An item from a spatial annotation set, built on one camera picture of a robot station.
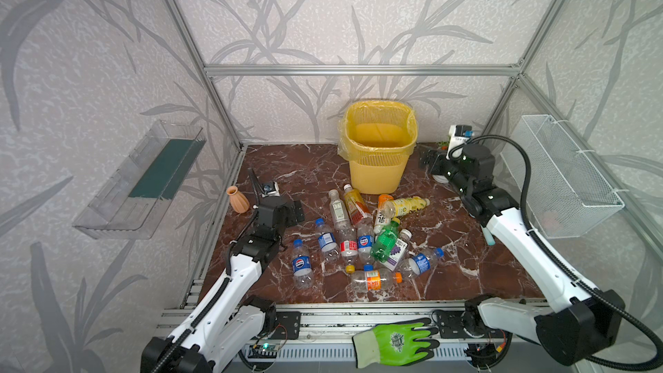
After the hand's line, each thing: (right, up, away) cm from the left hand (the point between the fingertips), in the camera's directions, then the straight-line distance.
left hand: (290, 196), depth 82 cm
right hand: (+43, +17, -7) cm, 47 cm away
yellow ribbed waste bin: (+31, +7, +18) cm, 36 cm away
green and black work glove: (+33, -39, -13) cm, 52 cm away
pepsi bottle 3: (+24, -15, +3) cm, 29 cm away
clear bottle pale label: (+16, -9, +9) cm, 21 cm away
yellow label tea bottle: (+37, -5, +7) cm, 38 cm away
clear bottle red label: (+19, -15, +4) cm, 24 cm away
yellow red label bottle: (+22, -5, +9) cm, 25 cm away
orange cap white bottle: (+30, -10, +9) cm, 33 cm away
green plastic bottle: (+32, -15, +4) cm, 35 cm away
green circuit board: (-5, -42, -10) cm, 44 cm away
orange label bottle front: (+27, -25, -5) cm, 37 cm away
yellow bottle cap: (+19, -23, 0) cm, 30 cm away
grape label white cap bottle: (+35, -18, +3) cm, 40 cm away
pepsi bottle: (+4, -21, -2) cm, 22 cm away
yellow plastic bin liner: (+30, +26, +20) cm, 44 cm away
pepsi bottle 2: (+12, -19, +5) cm, 23 cm away
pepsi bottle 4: (+41, -21, -2) cm, 46 cm away
